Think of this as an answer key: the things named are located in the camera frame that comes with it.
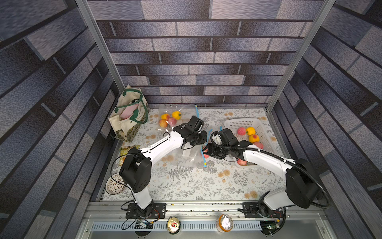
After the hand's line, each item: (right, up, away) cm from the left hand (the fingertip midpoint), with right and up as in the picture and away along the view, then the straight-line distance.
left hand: (208, 139), depth 83 cm
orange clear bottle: (+4, -33, -22) cm, 40 cm away
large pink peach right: (+34, -5, +11) cm, 36 cm away
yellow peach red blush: (+31, -1, +12) cm, 33 cm away
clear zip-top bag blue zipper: (-26, +14, +28) cm, 41 cm away
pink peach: (-2, -9, -4) cm, 10 cm away
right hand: (-3, -8, 0) cm, 8 cm away
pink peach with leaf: (-24, +10, +22) cm, 34 cm away
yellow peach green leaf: (-21, +15, +26) cm, 37 cm away
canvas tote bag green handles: (-50, +17, +12) cm, 54 cm away
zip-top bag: (-11, -10, +4) cm, 15 cm away
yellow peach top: (+31, +4, +17) cm, 36 cm away
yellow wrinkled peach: (-30, +9, +20) cm, 38 cm away
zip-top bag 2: (+11, +5, +25) cm, 28 cm away
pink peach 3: (+11, -7, -22) cm, 26 cm away
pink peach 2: (+25, +4, +19) cm, 32 cm away
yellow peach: (-31, +14, +24) cm, 41 cm away
